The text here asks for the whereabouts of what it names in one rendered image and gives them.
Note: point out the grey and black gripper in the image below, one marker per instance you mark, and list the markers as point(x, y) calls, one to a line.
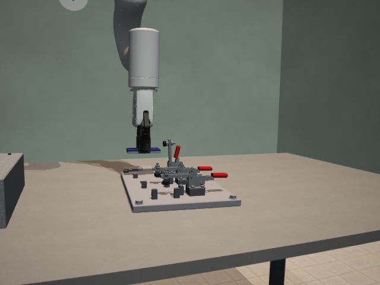
point(142, 117)

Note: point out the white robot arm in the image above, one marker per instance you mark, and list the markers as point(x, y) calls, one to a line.
point(138, 48)

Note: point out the blue plate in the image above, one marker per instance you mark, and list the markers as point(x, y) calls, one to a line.
point(136, 150)

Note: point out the grey toggle clamp with red handle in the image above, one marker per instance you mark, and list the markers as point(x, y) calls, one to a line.
point(194, 182)

